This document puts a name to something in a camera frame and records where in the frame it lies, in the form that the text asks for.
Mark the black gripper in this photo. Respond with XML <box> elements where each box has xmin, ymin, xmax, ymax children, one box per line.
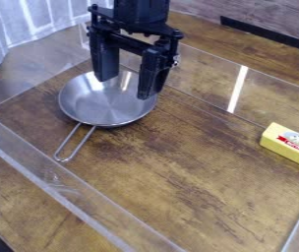
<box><xmin>88</xmin><ymin>3</ymin><xmax>185</xmax><ymax>100</ymax></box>

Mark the yellow butter box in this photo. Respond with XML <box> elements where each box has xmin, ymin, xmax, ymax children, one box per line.
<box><xmin>261</xmin><ymin>122</ymin><xmax>299</xmax><ymax>164</ymax></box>

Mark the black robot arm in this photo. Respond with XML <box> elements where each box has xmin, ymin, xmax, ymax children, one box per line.
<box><xmin>88</xmin><ymin>0</ymin><xmax>185</xmax><ymax>100</ymax></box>

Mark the silver frying pan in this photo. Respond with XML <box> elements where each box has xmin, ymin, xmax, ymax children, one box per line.
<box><xmin>53</xmin><ymin>70</ymin><xmax>158</xmax><ymax>162</ymax></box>

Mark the black strip on table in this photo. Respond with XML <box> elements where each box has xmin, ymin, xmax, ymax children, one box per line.
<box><xmin>221</xmin><ymin>16</ymin><xmax>299</xmax><ymax>49</ymax></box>

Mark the white grey curtain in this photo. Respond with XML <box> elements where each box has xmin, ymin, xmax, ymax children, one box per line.
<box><xmin>0</xmin><ymin>0</ymin><xmax>112</xmax><ymax>65</ymax></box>

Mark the clear acrylic tray barrier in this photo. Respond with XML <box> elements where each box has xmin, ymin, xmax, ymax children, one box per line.
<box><xmin>0</xmin><ymin>21</ymin><xmax>299</xmax><ymax>252</ymax></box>

